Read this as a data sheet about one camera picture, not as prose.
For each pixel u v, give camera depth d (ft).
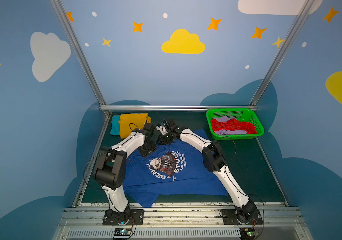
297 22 2.46
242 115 3.84
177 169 2.98
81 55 2.81
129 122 3.66
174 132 2.67
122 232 2.32
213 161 2.18
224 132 3.31
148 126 2.59
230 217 2.43
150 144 2.76
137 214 2.48
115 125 3.66
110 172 1.58
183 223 2.41
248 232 2.35
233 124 3.57
